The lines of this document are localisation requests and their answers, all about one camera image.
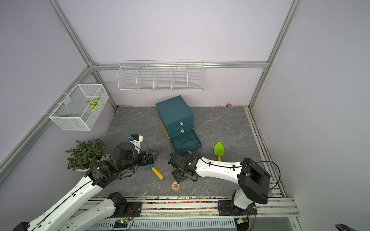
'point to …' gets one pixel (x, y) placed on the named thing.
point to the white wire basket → (74, 113)
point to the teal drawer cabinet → (178, 120)
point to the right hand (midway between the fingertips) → (179, 173)
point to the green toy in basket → (93, 103)
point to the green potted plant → (86, 154)
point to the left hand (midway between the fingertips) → (152, 154)
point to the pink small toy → (230, 105)
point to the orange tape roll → (176, 189)
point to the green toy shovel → (218, 150)
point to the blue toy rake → (159, 174)
